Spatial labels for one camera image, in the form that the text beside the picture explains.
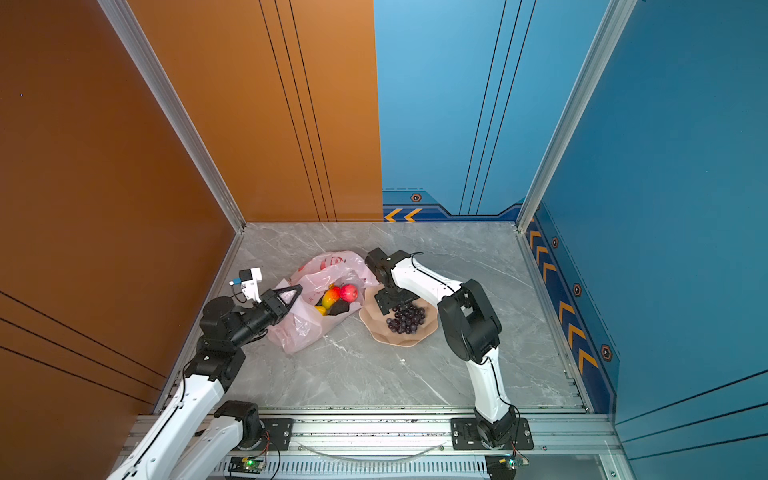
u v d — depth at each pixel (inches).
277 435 28.8
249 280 26.8
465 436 28.5
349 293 37.0
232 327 23.5
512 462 27.4
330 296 37.0
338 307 36.0
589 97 32.6
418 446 28.5
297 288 29.0
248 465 27.8
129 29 28.0
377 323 35.8
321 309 35.8
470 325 20.7
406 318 34.8
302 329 28.5
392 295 33.1
